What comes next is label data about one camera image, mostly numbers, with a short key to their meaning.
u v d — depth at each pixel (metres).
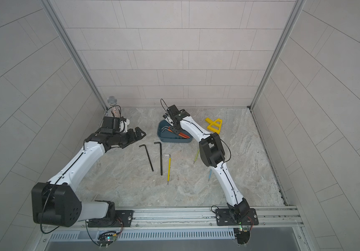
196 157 0.91
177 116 0.76
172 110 0.81
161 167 0.87
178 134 0.99
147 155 0.92
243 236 0.67
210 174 0.85
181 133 0.99
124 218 0.71
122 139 0.69
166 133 1.03
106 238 0.65
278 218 0.73
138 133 0.74
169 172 0.86
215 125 1.05
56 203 0.39
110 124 0.62
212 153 0.62
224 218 0.71
